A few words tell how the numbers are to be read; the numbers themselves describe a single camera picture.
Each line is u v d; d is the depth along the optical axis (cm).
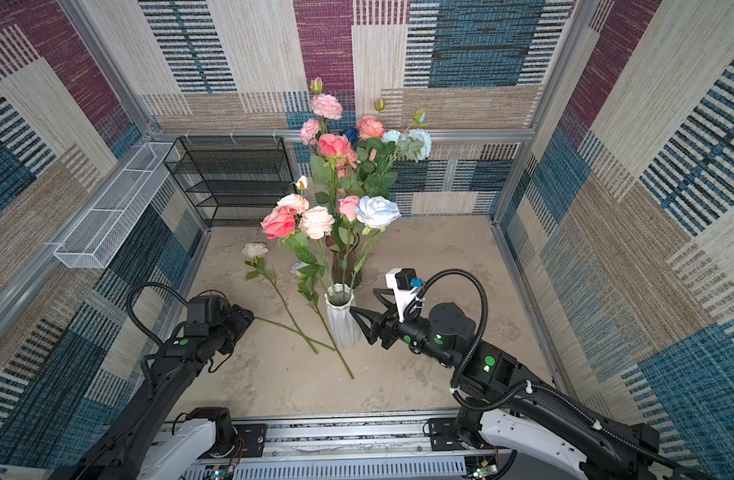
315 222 63
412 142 73
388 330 53
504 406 44
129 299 83
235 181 109
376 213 54
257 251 108
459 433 65
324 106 69
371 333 54
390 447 73
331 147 73
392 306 63
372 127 78
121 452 41
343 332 80
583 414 43
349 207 63
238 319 75
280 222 58
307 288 98
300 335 91
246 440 73
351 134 81
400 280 52
